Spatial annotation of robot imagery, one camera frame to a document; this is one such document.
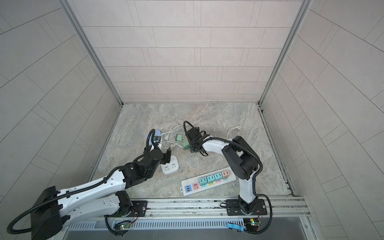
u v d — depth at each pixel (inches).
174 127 39.0
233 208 27.9
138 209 27.9
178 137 37.5
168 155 27.7
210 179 29.1
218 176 29.6
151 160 21.8
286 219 27.9
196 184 30.3
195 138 28.8
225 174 29.8
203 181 29.0
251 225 26.8
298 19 29.3
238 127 39.8
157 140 25.9
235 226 25.6
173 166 32.5
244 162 19.2
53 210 15.3
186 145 36.0
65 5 27.7
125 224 25.3
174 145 35.9
